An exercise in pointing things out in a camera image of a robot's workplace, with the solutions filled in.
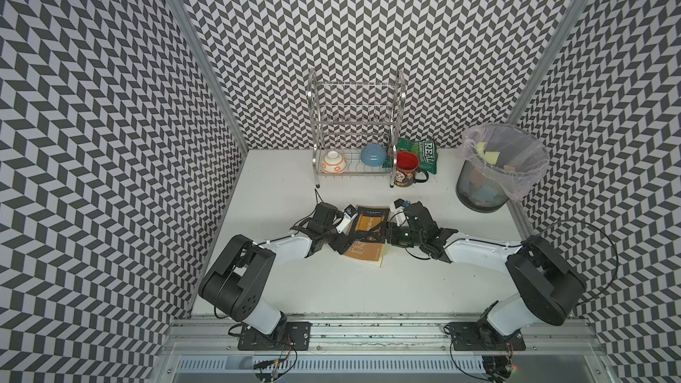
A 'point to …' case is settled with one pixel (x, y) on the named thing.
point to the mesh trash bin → (477, 192)
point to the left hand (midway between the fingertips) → (340, 230)
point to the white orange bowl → (333, 163)
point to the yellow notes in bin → (491, 157)
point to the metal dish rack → (356, 127)
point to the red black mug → (407, 172)
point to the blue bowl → (373, 154)
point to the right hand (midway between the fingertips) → (375, 238)
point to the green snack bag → (426, 151)
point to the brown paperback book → (367, 244)
